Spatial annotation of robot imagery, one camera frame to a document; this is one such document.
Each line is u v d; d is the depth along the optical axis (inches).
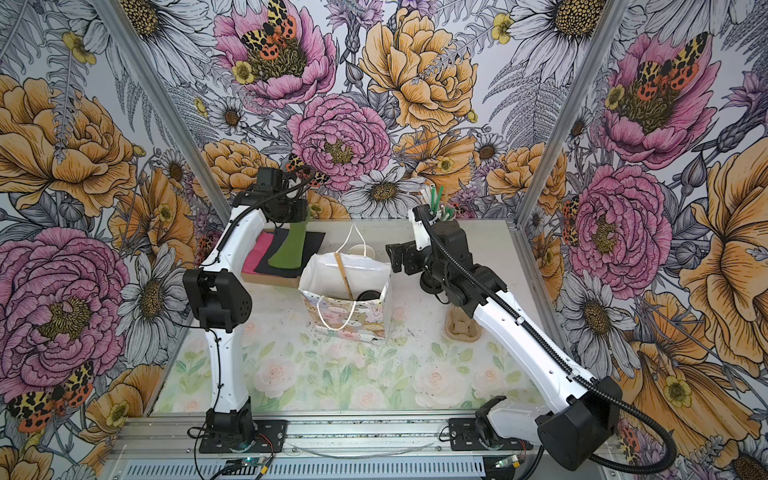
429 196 41.4
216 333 23.8
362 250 30.1
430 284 39.3
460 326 36.2
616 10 28.0
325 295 27.4
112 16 28.1
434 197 41.4
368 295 32.8
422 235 25.1
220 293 22.3
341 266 31.9
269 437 28.8
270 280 39.5
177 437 29.9
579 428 14.6
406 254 25.1
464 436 29.0
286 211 32.8
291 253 38.0
